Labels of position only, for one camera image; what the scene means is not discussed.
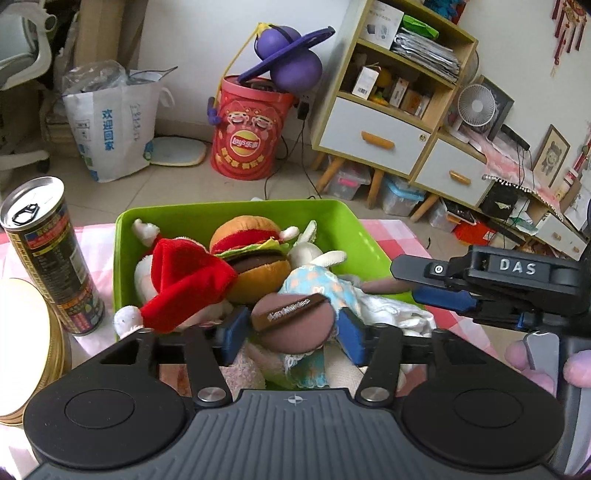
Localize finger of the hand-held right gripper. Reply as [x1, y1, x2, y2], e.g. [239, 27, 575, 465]
[390, 255, 472, 283]
[411, 282, 481, 319]

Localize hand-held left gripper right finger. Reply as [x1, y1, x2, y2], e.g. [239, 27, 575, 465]
[337, 308, 468, 408]

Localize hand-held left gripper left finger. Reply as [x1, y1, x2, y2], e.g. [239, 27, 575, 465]
[99, 307, 253, 408]

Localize pink fluffy cloth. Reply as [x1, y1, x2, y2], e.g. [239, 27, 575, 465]
[159, 342, 280, 393]

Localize white cloth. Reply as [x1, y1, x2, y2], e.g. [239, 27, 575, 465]
[355, 291, 437, 339]

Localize rabbit doll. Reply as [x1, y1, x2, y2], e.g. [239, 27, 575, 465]
[277, 220, 370, 389]

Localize santa plush with red hat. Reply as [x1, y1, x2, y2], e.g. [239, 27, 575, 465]
[114, 218, 238, 342]

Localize burger plush toy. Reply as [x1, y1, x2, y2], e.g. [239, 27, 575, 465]
[210, 215, 291, 305]

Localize green plastic bin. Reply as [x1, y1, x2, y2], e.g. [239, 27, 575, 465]
[112, 198, 416, 391]

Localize person's right hand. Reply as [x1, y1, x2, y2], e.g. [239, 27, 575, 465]
[505, 340, 591, 398]

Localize pink checkered tablecloth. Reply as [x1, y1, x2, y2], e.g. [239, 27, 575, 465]
[0, 219, 525, 480]

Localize red box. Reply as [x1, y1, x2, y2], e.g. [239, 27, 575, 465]
[455, 222, 497, 245]

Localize clear storage box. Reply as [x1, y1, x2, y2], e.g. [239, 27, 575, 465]
[429, 198, 476, 234]

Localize black paper bag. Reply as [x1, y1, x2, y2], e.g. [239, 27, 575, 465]
[478, 182, 520, 222]

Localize clear box with blue lid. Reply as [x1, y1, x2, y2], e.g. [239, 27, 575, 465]
[381, 175, 426, 217]

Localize pink lace cloth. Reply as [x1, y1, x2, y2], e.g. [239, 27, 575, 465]
[468, 136, 568, 208]

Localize clear box with pink contents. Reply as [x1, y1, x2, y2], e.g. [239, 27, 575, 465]
[330, 159, 372, 200]

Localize black power strip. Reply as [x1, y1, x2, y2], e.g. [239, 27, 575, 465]
[501, 124, 532, 151]

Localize wooden stepped shelf cabinet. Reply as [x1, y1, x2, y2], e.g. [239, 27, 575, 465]
[310, 0, 587, 259]

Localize small white desk fan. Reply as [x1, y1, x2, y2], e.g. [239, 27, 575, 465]
[445, 84, 497, 141]

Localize small orange boxes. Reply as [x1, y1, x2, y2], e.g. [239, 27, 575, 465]
[390, 76, 435, 118]

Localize white floor scale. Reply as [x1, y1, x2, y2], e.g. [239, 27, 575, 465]
[150, 136, 207, 167]

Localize yellow toy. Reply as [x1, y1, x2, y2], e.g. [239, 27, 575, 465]
[372, 69, 393, 104]

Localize red printed bucket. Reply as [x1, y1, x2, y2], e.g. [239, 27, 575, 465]
[211, 76, 296, 180]

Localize small white carton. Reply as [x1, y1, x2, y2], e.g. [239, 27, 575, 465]
[353, 66, 380, 100]

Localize tall dark drink can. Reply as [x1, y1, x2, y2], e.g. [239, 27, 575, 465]
[0, 176, 106, 335]

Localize stack of papers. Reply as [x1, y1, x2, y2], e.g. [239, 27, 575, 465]
[392, 28, 461, 84]

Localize white shopping bag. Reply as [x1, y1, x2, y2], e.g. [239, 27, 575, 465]
[62, 67, 174, 183]

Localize purple jump ball toy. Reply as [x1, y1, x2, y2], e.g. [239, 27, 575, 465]
[238, 23, 335, 90]

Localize green paper bag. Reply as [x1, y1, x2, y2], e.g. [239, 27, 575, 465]
[403, 14, 439, 40]

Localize red hanging ornament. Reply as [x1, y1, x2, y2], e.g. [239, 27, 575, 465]
[551, 0, 589, 75]

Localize white printed box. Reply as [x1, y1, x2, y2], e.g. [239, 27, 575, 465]
[360, 0, 404, 49]

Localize stack of flat cardboard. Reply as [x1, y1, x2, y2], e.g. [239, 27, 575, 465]
[39, 92, 84, 158]

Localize clear plastic bag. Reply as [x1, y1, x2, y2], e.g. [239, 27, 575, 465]
[62, 60, 127, 97]

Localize white grey office chair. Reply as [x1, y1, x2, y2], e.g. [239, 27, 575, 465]
[0, 0, 58, 171]

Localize wooden frame with cartoon figure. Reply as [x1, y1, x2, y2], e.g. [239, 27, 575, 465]
[532, 124, 571, 188]

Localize black picture frame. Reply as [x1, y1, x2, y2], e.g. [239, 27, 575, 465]
[478, 76, 515, 141]

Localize black cable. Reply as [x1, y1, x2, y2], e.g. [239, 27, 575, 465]
[264, 119, 324, 200]

